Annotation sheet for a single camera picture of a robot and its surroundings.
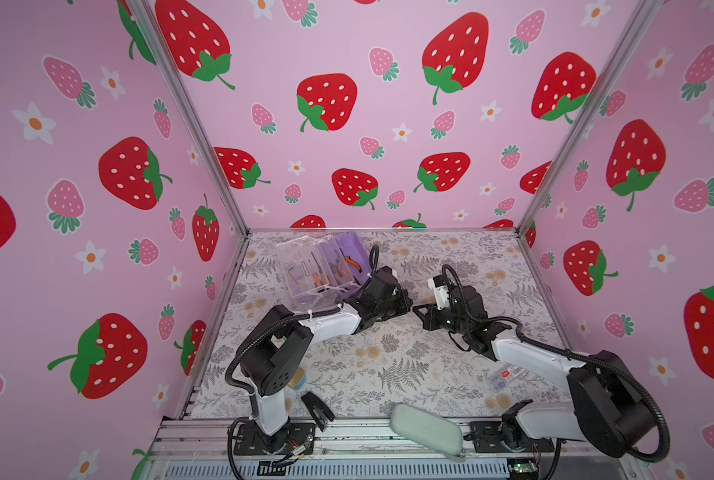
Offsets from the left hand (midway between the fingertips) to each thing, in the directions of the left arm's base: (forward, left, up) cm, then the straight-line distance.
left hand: (417, 301), depth 87 cm
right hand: (-3, +2, 0) cm, 3 cm away
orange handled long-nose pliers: (+24, +22, -9) cm, 34 cm away
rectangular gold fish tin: (-21, +33, -7) cm, 40 cm away
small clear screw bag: (-17, -26, -10) cm, 33 cm away
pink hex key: (+9, +40, 0) cm, 41 cm away
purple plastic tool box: (+18, +32, -10) cm, 38 cm away
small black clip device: (-27, +28, -11) cm, 41 cm away
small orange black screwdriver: (+10, +32, -2) cm, 33 cm away
